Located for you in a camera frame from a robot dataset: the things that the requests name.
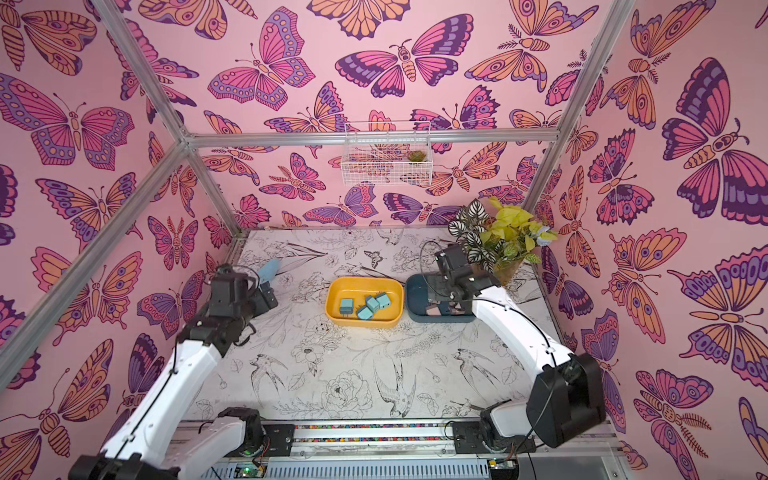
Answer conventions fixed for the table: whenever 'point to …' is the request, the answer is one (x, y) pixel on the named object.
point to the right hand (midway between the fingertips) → (451, 283)
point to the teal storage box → (421, 308)
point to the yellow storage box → (357, 288)
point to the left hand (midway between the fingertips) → (260, 291)
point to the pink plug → (433, 311)
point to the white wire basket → (387, 154)
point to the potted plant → (500, 239)
